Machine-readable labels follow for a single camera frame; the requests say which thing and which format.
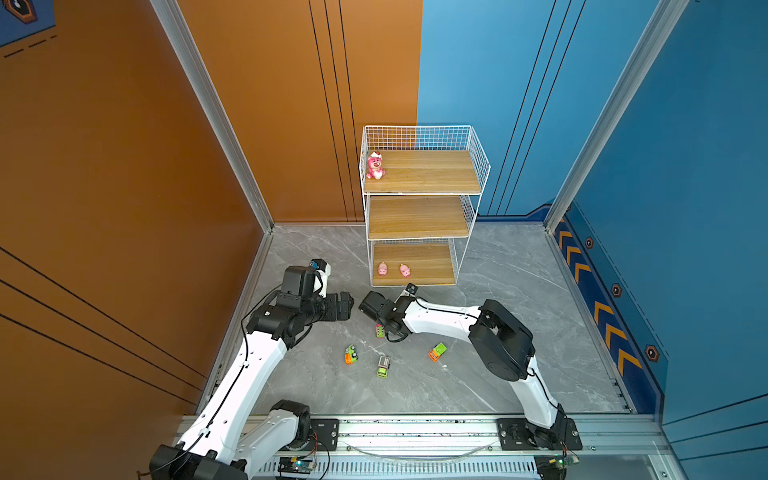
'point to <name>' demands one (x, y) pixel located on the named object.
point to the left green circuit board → (295, 465)
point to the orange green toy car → (350, 356)
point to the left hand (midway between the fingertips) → (338, 297)
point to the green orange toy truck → (438, 350)
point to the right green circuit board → (560, 462)
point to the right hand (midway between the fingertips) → (384, 319)
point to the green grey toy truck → (383, 367)
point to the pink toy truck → (380, 331)
